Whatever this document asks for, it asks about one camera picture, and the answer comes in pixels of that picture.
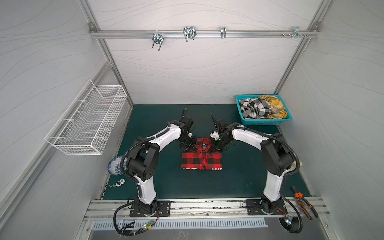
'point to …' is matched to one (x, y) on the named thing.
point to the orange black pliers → (299, 197)
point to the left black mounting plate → (163, 210)
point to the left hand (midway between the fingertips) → (199, 147)
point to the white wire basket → (86, 125)
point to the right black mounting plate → (255, 207)
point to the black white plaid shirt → (255, 108)
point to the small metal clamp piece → (118, 183)
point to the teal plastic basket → (260, 122)
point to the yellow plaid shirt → (278, 110)
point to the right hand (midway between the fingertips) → (211, 148)
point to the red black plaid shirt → (204, 158)
